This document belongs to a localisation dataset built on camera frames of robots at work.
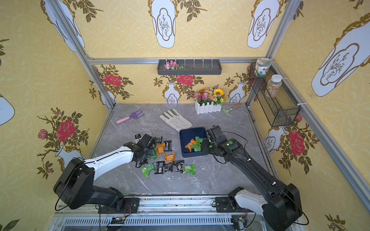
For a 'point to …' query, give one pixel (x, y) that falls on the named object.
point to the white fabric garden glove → (176, 120)
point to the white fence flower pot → (203, 109)
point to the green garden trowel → (227, 111)
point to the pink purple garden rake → (135, 114)
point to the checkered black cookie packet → (179, 164)
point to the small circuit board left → (117, 220)
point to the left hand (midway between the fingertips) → (142, 151)
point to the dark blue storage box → (186, 135)
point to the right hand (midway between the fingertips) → (206, 145)
